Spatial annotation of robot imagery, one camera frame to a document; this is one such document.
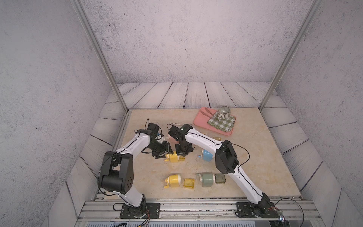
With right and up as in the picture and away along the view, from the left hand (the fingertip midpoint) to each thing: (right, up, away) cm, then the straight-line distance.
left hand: (171, 153), depth 86 cm
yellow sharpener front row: (+2, -12, -11) cm, 16 cm away
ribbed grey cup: (+39, +26, +28) cm, 55 cm away
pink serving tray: (+22, +22, +29) cm, 42 cm away
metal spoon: (+1, +18, +25) cm, 30 cm away
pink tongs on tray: (+26, +25, +31) cm, 48 cm away
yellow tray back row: (+31, +7, +12) cm, 34 cm away
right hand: (+6, -3, +4) cm, 8 cm away
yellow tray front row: (+10, -16, -4) cm, 20 cm away
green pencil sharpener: (+20, -11, -10) cm, 25 cm away
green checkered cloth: (+40, +16, +24) cm, 49 cm away
